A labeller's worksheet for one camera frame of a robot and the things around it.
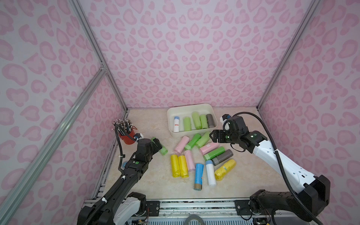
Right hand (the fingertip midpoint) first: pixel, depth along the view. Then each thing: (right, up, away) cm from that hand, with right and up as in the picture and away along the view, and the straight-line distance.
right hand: (214, 134), depth 79 cm
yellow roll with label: (+6, -22, +3) cm, 23 cm away
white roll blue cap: (-23, +4, +25) cm, 34 cm away
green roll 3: (-11, -7, +18) cm, 22 cm away
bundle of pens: (-54, +4, +8) cm, 55 cm away
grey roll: (+3, +8, +28) cm, 30 cm away
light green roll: (-7, +9, +31) cm, 33 cm away
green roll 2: (-2, +7, +27) cm, 28 cm away
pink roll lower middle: (-13, -17, +10) cm, 24 cm away
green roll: (-15, +5, +28) cm, 32 cm away
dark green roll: (-30, -12, +13) cm, 35 cm away
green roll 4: (+1, -14, +11) cm, 18 cm away
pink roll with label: (0, -11, +14) cm, 17 cm away
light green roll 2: (-4, -5, +17) cm, 18 cm away
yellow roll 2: (-17, -20, +7) cm, 27 cm away
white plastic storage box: (-16, +16, +38) cm, 44 cm away
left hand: (-33, -5, +6) cm, 34 cm away
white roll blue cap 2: (-1, -25, +2) cm, 25 cm away
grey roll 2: (+7, -16, +10) cm, 20 cm away
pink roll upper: (-19, -8, +17) cm, 27 cm away
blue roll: (-9, -25, +3) cm, 27 cm away
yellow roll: (-22, -20, +7) cm, 31 cm away
